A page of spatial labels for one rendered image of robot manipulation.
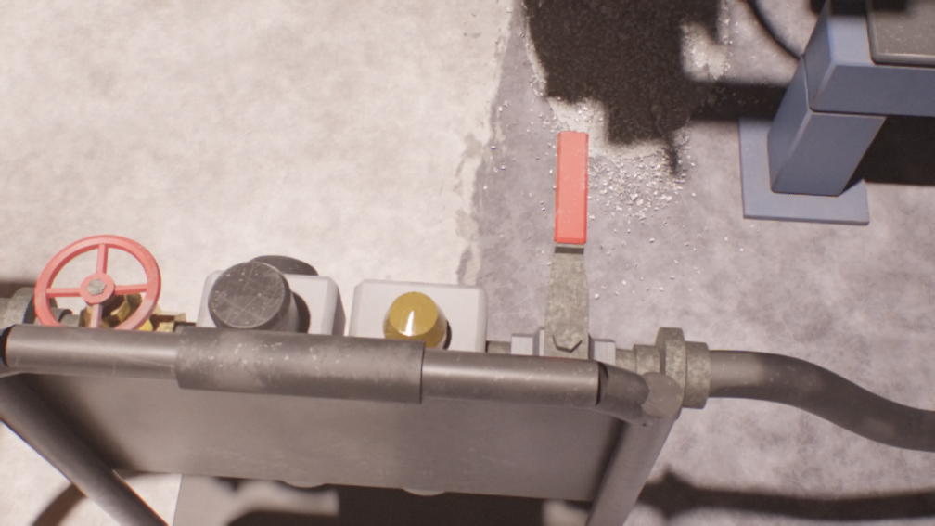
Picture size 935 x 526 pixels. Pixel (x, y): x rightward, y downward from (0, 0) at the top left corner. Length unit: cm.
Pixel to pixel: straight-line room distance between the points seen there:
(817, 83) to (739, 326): 27
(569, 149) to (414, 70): 67
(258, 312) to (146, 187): 69
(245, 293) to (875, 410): 41
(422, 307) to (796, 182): 71
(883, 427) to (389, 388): 37
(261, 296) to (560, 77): 77
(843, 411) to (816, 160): 54
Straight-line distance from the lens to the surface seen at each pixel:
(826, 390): 71
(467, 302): 66
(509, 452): 69
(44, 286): 66
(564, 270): 66
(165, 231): 126
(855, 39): 111
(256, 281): 63
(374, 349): 53
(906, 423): 79
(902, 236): 131
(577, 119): 129
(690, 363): 67
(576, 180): 68
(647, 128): 130
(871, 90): 113
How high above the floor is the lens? 106
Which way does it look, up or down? 62 degrees down
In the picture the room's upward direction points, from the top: straight up
